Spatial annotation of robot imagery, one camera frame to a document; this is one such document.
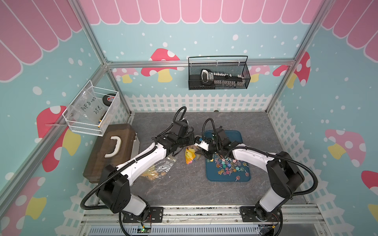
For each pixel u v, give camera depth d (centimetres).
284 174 46
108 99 81
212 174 88
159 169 87
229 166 89
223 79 89
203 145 76
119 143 78
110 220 73
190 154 90
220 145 69
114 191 42
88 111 70
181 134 64
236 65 90
